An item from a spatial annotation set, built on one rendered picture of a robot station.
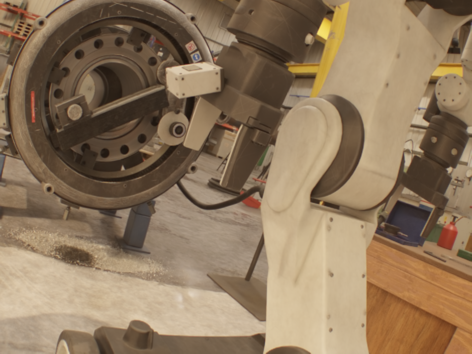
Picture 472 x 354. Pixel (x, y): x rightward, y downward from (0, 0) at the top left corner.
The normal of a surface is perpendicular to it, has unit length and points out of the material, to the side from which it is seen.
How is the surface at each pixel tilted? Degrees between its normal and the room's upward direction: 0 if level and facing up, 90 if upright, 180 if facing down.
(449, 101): 90
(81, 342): 2
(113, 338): 0
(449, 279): 90
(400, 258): 90
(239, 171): 102
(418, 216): 77
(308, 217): 90
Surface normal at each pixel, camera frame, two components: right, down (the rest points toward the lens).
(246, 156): 0.43, 0.38
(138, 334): 0.15, 0.00
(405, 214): -0.69, -0.47
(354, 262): 0.61, -0.30
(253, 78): 0.05, 0.23
